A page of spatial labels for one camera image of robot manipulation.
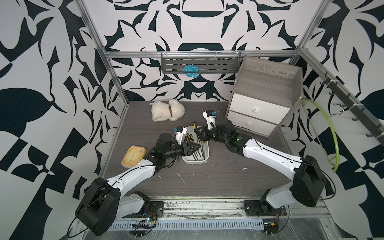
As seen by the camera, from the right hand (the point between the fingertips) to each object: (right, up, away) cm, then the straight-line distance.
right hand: (194, 128), depth 77 cm
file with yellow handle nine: (0, +1, 0) cm, 1 cm away
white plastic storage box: (-3, -19, +13) cm, 24 cm away
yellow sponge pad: (-36, -17, +12) cm, 41 cm away
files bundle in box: (+4, -16, +17) cm, 23 cm away
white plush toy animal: (-21, +9, +23) cm, 33 cm away
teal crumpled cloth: (-2, +34, +14) cm, 37 cm away
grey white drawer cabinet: (+38, +17, +4) cm, 42 cm away
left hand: (+2, -8, 0) cm, 8 cm away
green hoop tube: (+60, 0, -11) cm, 61 cm away
